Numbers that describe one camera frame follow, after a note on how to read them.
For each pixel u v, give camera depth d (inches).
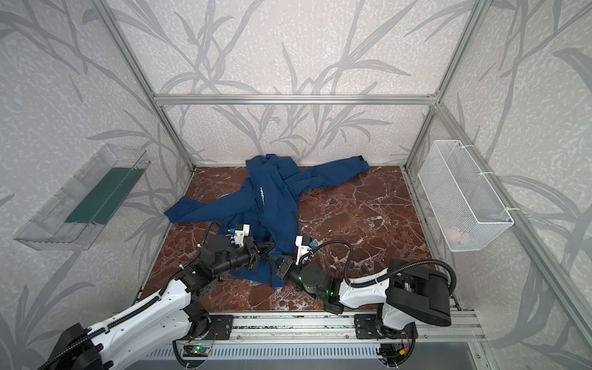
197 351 27.8
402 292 17.2
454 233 28.5
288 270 25.7
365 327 28.7
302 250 27.7
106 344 16.5
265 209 37.6
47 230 23.0
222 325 29.3
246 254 26.7
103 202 24.2
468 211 23.9
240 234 29.1
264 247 29.6
